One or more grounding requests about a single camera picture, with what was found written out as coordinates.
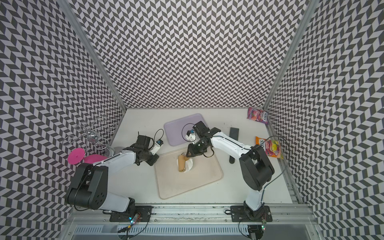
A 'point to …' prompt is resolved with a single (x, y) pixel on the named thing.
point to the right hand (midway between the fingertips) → (189, 158)
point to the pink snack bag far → (257, 115)
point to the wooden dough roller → (182, 159)
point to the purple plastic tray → (176, 130)
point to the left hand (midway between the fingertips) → (154, 157)
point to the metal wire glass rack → (96, 134)
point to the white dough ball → (188, 164)
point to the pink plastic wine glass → (77, 156)
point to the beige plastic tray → (171, 182)
